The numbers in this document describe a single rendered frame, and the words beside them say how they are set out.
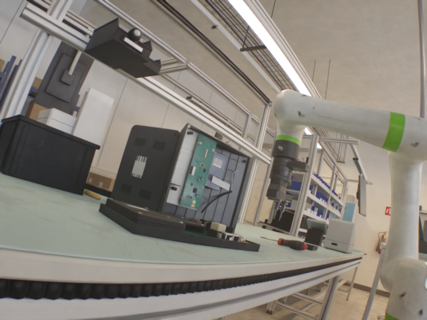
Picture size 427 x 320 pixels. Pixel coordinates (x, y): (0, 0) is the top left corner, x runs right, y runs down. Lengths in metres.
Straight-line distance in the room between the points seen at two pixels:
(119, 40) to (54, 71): 1.48
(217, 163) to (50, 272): 0.53
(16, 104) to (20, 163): 0.49
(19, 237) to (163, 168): 0.48
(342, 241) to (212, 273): 1.07
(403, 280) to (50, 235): 0.78
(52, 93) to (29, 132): 1.74
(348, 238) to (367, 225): 5.74
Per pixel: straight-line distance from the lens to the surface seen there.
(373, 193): 7.16
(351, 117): 0.83
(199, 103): 3.11
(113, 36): 0.90
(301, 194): 3.27
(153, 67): 1.06
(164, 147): 0.65
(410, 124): 0.85
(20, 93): 1.06
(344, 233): 1.33
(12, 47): 4.67
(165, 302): 0.28
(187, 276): 0.27
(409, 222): 0.98
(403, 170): 0.99
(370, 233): 7.05
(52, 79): 2.33
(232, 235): 0.46
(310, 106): 0.83
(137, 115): 5.42
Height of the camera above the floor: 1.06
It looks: 7 degrees up
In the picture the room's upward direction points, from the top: 16 degrees clockwise
